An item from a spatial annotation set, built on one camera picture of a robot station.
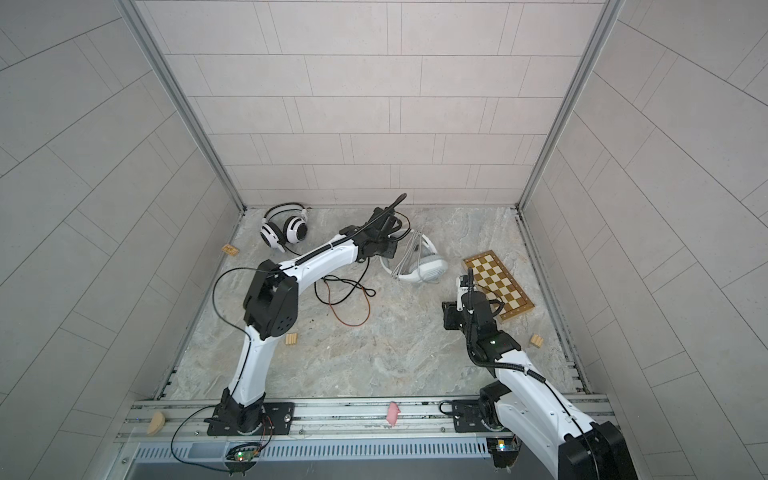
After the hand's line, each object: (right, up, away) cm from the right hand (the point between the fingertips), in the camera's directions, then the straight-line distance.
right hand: (446, 303), depth 85 cm
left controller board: (-47, -28, -21) cm, 58 cm away
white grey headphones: (-9, +13, -3) cm, 16 cm away
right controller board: (+10, -29, -17) cm, 36 cm away
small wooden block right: (+25, -10, -2) cm, 27 cm away
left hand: (-14, +19, +10) cm, 25 cm away
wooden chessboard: (+15, +6, +7) cm, 18 cm away
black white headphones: (-49, +21, +14) cm, 55 cm away
